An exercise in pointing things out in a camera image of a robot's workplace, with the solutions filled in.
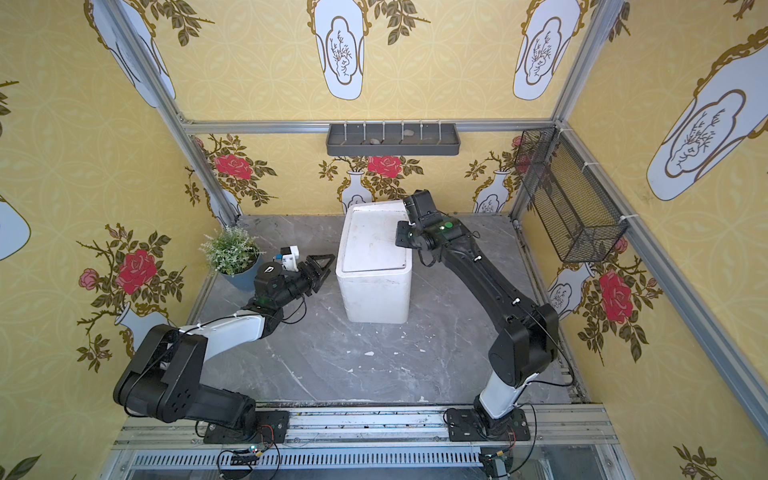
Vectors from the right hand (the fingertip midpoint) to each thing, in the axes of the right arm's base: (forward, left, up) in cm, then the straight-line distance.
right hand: (395, 236), depth 83 cm
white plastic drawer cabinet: (-12, +5, 0) cm, 13 cm away
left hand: (-5, +18, -6) cm, 20 cm away
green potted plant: (-3, +47, -7) cm, 48 cm away
